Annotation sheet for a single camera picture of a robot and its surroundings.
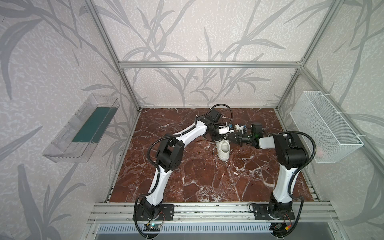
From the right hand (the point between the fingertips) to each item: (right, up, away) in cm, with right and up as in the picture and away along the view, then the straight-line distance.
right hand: (227, 134), depth 94 cm
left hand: (-2, +2, 0) cm, 3 cm away
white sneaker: (-3, -9, -3) cm, 10 cm away
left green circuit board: (-40, -42, -23) cm, 63 cm away
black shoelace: (-2, -1, 0) cm, 2 cm away
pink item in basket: (+42, -7, -22) cm, 48 cm away
